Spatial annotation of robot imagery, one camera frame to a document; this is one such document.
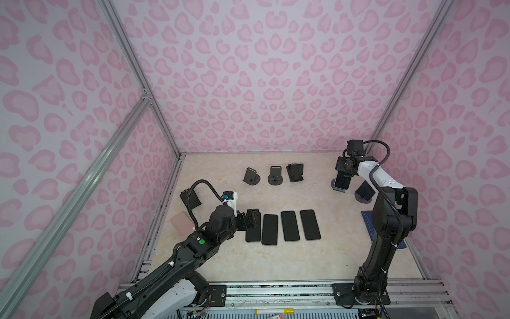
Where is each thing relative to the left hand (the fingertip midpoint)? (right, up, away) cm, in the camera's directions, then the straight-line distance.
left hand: (251, 209), depth 77 cm
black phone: (+8, -12, +14) cm, 20 cm away
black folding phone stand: (+22, +14, +30) cm, 40 cm away
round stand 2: (-2, +11, +27) cm, 29 cm away
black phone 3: (+26, -10, +14) cm, 31 cm away
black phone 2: (+17, -11, +14) cm, 25 cm away
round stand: (+11, +11, +27) cm, 31 cm away
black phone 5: (0, -13, +11) cm, 17 cm away
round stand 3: (+43, +5, +24) cm, 50 cm away
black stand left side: (-29, 0, +21) cm, 36 cm away
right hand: (+46, +18, +21) cm, 54 cm away
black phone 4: (+44, +10, +21) cm, 49 cm away
